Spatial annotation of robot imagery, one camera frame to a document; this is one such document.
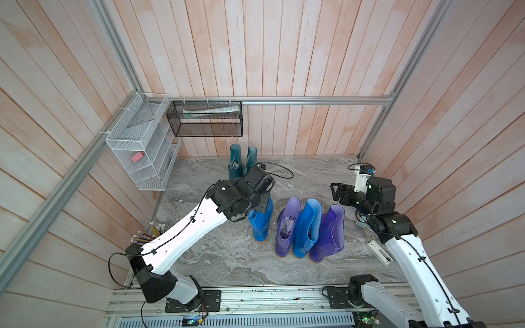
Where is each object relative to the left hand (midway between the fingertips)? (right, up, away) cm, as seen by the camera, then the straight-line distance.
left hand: (258, 200), depth 71 cm
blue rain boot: (0, -8, 0) cm, 8 cm away
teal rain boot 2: (-3, +16, +15) cm, 22 cm away
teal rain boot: (-10, +12, +13) cm, 20 cm away
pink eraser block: (-50, +17, +12) cm, 54 cm away
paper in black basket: (-31, +37, +19) cm, 52 cm away
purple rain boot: (+11, -8, +5) cm, 15 cm away
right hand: (+30, +5, +4) cm, 31 cm away
